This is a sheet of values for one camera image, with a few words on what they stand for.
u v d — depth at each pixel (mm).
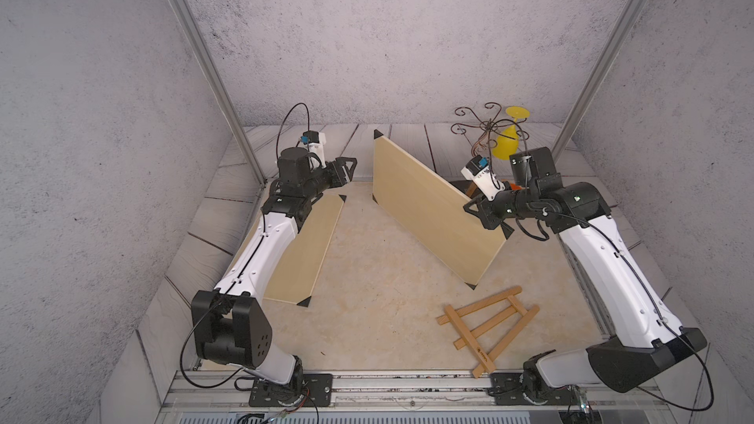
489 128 930
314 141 691
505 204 614
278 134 1078
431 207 728
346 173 711
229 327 426
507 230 627
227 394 745
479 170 585
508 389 725
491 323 845
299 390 660
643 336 379
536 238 565
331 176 700
